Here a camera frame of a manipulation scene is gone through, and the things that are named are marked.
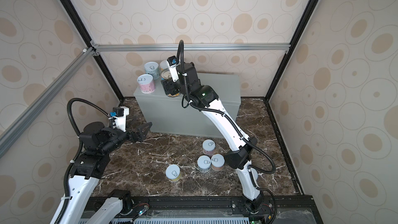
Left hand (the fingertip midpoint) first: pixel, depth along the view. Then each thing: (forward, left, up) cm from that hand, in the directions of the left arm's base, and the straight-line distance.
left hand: (146, 120), depth 65 cm
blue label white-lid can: (-8, -24, -28) cm, 38 cm away
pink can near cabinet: (+2, -27, -30) cm, 40 cm away
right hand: (+18, -9, +8) cm, 22 cm away
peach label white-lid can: (-8, -32, -28) cm, 43 cm away
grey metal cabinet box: (+16, -3, -19) cm, 25 cm away
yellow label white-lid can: (-13, -8, -28) cm, 32 cm away
